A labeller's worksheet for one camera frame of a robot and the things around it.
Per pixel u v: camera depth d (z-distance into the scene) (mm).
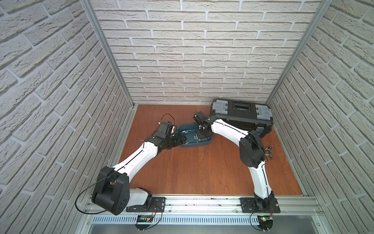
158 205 741
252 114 925
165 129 653
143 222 711
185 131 1010
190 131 1025
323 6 690
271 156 900
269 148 945
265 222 696
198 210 735
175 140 746
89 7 698
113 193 406
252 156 547
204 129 711
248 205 728
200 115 776
